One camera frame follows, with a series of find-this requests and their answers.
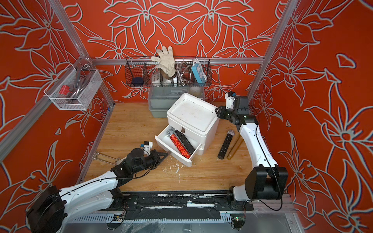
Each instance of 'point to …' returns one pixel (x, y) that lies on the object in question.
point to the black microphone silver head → (225, 144)
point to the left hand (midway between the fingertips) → (169, 154)
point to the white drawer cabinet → (195, 120)
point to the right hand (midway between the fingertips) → (214, 109)
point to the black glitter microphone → (185, 141)
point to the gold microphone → (235, 147)
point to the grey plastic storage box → (162, 97)
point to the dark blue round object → (137, 81)
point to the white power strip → (156, 78)
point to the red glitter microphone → (171, 133)
